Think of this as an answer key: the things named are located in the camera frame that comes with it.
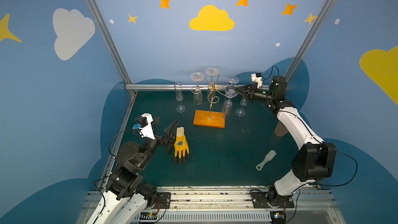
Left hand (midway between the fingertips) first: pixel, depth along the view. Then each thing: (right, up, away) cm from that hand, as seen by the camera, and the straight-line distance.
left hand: (167, 118), depth 61 cm
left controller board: (-12, -49, +12) cm, 51 cm away
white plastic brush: (+53, -25, +27) cm, 65 cm away
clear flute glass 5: (+19, +14, +20) cm, 31 cm away
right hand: (+32, +14, +15) cm, 38 cm away
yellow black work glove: (+2, -20, +29) cm, 35 cm away
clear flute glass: (-1, +18, +32) cm, 37 cm away
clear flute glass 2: (+43, +1, +49) cm, 65 cm away
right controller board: (+51, -49, +12) cm, 71 cm away
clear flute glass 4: (+12, +21, +21) cm, 32 cm away
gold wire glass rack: (+20, -3, +43) cm, 48 cm away
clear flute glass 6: (+31, +19, +23) cm, 43 cm away
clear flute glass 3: (+29, +12, +15) cm, 35 cm away
